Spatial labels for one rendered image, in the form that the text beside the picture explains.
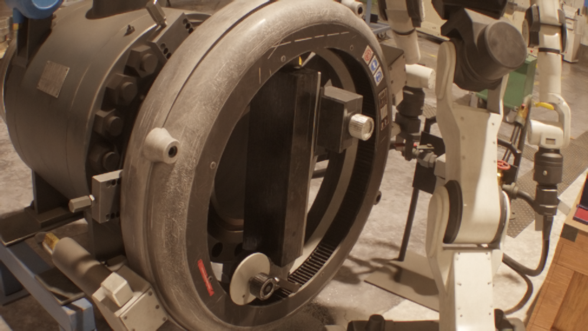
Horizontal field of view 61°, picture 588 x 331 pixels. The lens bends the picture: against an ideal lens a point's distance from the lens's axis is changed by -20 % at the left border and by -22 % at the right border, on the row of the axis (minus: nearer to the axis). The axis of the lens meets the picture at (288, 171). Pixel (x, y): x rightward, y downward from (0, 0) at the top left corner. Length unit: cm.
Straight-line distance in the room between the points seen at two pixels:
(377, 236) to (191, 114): 153
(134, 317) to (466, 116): 83
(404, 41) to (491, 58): 51
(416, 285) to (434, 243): 76
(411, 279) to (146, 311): 124
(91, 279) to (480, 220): 82
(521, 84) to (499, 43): 317
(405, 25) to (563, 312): 99
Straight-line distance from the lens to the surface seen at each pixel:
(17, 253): 162
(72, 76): 134
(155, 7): 97
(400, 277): 210
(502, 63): 121
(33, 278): 151
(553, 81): 143
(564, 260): 170
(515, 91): 440
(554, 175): 143
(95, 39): 138
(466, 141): 133
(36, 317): 177
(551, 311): 178
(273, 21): 101
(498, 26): 123
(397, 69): 149
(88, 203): 99
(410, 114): 181
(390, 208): 260
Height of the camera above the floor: 107
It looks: 22 degrees down
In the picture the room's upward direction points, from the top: 6 degrees clockwise
